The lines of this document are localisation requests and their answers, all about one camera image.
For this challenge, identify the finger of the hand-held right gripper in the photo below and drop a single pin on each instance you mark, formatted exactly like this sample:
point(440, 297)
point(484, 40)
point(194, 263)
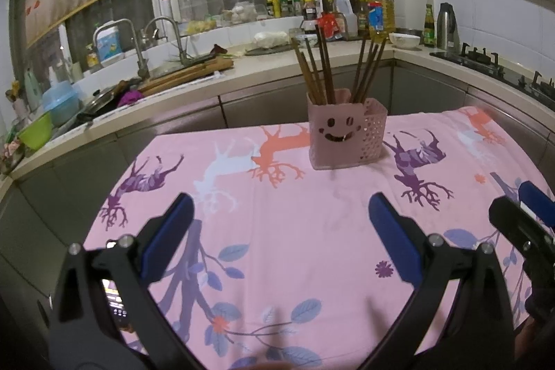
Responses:
point(537, 199)
point(514, 220)

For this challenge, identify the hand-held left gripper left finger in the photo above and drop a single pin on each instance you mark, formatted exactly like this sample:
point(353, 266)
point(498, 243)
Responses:
point(171, 235)

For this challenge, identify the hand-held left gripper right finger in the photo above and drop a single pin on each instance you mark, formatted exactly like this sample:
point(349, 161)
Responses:
point(396, 240)

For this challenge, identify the pink smiley chopstick holder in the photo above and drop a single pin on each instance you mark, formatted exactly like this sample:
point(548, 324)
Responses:
point(334, 153)

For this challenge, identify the bunch of wooden chopsticks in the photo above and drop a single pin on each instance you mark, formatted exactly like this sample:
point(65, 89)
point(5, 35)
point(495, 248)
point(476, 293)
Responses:
point(321, 86)

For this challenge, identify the smartphone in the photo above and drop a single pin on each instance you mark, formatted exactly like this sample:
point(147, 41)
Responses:
point(115, 300)

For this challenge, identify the pink printed tablecloth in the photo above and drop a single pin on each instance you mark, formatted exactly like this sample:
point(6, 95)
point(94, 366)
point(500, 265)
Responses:
point(303, 222)

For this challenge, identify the purple cloth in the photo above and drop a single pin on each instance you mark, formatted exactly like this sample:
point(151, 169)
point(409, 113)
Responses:
point(130, 97)

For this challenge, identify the dark wok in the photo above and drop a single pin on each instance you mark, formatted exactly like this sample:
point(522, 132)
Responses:
point(99, 103)

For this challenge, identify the black gas stove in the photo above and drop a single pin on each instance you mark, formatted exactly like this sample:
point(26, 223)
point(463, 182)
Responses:
point(477, 60)

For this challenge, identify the wooden cutting board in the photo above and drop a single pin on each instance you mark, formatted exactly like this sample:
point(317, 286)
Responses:
point(186, 75)

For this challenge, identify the green plastic basin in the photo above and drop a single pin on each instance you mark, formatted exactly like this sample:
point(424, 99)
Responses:
point(37, 133)

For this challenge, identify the blue plastic lidded container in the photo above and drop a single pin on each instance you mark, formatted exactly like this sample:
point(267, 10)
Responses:
point(60, 103)

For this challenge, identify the yellow dish soap bottle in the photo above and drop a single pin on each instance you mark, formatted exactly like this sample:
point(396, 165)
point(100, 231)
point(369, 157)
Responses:
point(92, 58)

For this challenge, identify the steel thermos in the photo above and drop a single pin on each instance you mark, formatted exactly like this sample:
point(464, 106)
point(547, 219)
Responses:
point(446, 27)

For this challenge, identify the white jug with blue label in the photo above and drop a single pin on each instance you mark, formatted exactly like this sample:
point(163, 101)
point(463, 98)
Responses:
point(110, 47)

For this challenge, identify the white bowl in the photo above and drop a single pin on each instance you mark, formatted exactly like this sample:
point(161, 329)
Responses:
point(404, 41)

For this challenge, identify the green glass bottle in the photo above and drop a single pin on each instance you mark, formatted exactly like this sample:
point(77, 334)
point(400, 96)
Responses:
point(429, 29)

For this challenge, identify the white plastic bag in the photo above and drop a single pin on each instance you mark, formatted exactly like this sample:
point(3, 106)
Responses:
point(271, 39)

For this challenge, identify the red packet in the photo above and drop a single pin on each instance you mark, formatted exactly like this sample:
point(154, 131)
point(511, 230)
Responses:
point(331, 25)

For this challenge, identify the large cooking oil bottle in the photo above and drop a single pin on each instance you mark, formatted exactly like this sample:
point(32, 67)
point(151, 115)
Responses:
point(381, 14)

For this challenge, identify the translucent white jug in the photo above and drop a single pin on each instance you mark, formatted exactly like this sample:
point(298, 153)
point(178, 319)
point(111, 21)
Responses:
point(347, 19)

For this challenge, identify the dark sauce bottle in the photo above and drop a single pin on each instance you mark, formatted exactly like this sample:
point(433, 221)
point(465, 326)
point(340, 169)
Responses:
point(310, 12)

